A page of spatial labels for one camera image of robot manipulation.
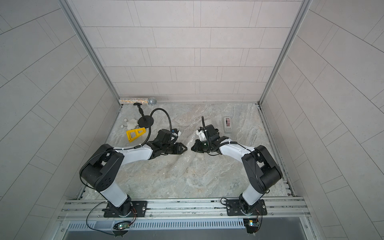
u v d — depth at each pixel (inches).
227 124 39.2
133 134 38.7
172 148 30.9
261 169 17.7
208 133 27.3
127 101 34.7
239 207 27.9
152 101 34.3
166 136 28.6
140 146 23.6
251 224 26.8
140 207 27.9
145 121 40.4
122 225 25.4
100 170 17.7
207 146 27.3
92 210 27.9
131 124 39.4
